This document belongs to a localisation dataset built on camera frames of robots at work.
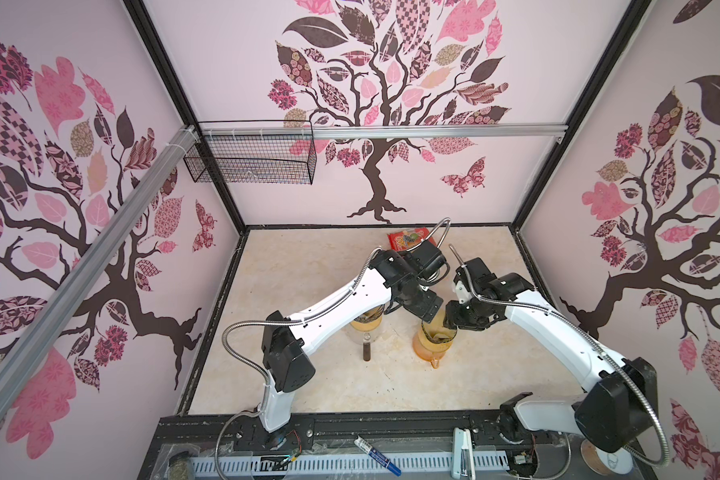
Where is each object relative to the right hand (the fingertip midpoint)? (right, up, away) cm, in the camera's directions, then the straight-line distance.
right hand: (450, 319), depth 80 cm
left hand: (-10, +4, -6) cm, 13 cm away
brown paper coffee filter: (-22, +1, +1) cm, 22 cm away
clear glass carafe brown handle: (-24, -5, -1) cm, 24 cm away
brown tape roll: (+30, -28, -16) cm, 44 cm away
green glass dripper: (-4, -6, 0) cm, 7 cm away
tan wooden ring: (-23, -2, +1) cm, 23 cm away
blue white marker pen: (-23, -29, -10) cm, 38 cm away
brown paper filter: (-4, -3, 0) cm, 5 cm away
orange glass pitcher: (-7, -8, -2) cm, 11 cm away
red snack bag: (-9, +23, +31) cm, 40 cm away
